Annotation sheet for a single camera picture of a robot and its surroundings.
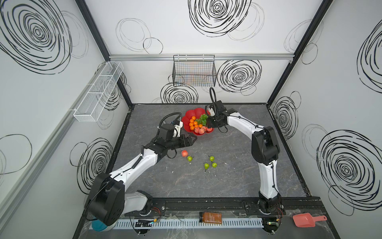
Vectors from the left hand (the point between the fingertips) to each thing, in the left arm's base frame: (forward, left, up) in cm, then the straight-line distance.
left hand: (193, 138), depth 81 cm
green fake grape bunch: (+25, -6, -15) cm, 30 cm away
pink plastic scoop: (-33, -56, -16) cm, 67 cm away
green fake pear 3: (-9, -8, -15) cm, 19 cm away
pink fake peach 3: (+15, -8, -12) cm, 21 cm away
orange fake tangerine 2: (+25, +2, -16) cm, 29 cm away
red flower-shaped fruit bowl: (+32, -2, -15) cm, 35 cm away
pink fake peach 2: (+13, -5, -12) cm, 19 cm away
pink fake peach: (+15, -2, -14) cm, 21 cm away
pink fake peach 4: (+14, -10, -12) cm, 21 cm away
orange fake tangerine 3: (+21, +2, -15) cm, 26 cm away
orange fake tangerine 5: (+22, -1, -15) cm, 26 cm away
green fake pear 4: (-8, -13, -15) cm, 22 cm away
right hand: (+17, -10, -8) cm, 21 cm away
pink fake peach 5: (-2, +5, -15) cm, 16 cm away
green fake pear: (-5, +2, -15) cm, 16 cm away
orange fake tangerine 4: (+17, +1, -14) cm, 22 cm away
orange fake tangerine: (+26, +1, -15) cm, 30 cm away
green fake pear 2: (-5, -12, -15) cm, 20 cm away
